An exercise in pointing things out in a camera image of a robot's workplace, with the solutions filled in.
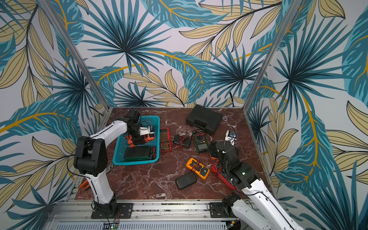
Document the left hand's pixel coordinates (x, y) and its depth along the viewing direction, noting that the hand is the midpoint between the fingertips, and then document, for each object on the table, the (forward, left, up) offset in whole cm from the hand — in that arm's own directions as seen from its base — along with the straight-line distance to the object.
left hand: (140, 136), depth 95 cm
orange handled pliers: (-30, +26, -6) cm, 40 cm away
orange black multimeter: (-3, -5, +1) cm, 6 cm away
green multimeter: (+2, -40, -2) cm, 40 cm away
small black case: (-27, -31, -2) cm, 41 cm away
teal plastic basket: (+2, -6, +13) cm, 15 cm away
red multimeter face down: (-4, -17, -2) cm, 18 cm away
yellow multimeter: (-21, -38, -2) cm, 43 cm away
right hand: (-15, -48, +17) cm, 53 cm away
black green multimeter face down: (-11, -1, -2) cm, 12 cm away
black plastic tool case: (+17, -45, -1) cm, 48 cm away
